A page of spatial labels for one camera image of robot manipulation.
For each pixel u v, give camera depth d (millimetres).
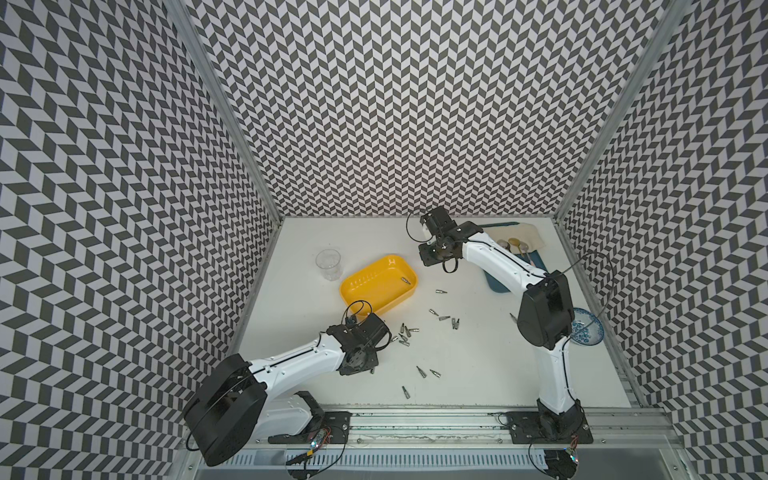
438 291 1014
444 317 907
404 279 1020
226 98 874
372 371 818
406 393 788
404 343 886
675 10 669
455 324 911
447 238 682
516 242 1112
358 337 649
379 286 982
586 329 885
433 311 939
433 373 825
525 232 1149
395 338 866
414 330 894
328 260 1002
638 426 762
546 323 526
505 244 1086
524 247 1084
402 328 897
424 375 821
